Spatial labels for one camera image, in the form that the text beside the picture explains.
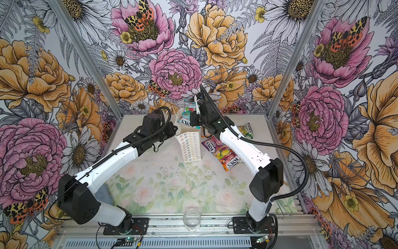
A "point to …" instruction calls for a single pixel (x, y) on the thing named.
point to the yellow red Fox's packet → (226, 156)
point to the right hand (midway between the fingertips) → (192, 119)
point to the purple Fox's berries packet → (212, 144)
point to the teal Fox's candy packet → (189, 106)
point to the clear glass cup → (192, 219)
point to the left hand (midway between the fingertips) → (177, 132)
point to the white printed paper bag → (189, 137)
